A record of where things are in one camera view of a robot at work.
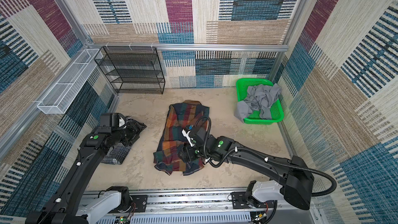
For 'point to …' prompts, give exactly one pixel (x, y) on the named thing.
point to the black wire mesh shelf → (133, 70)
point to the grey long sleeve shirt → (259, 98)
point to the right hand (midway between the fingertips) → (186, 155)
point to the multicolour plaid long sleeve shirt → (179, 115)
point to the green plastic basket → (242, 85)
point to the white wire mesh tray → (59, 99)
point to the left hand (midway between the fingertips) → (143, 127)
